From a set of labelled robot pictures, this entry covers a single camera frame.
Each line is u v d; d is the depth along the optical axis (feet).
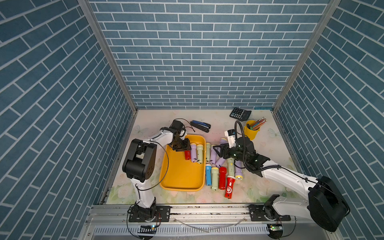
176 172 2.90
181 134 2.84
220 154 2.42
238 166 2.26
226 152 2.33
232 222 2.38
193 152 3.02
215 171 2.77
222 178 2.72
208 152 3.05
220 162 2.92
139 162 1.65
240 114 3.79
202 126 3.55
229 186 2.63
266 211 2.18
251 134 3.15
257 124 3.12
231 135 2.38
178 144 2.68
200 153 3.00
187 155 2.98
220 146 2.43
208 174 2.76
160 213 2.40
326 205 1.39
